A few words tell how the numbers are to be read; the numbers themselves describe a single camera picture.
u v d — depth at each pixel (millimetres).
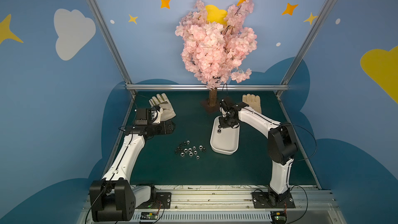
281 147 511
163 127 728
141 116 626
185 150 906
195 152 905
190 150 906
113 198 388
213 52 637
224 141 958
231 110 702
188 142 952
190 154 887
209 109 1120
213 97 1064
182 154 885
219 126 993
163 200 736
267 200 733
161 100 1153
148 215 718
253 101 1158
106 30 848
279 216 727
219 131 984
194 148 911
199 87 960
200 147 909
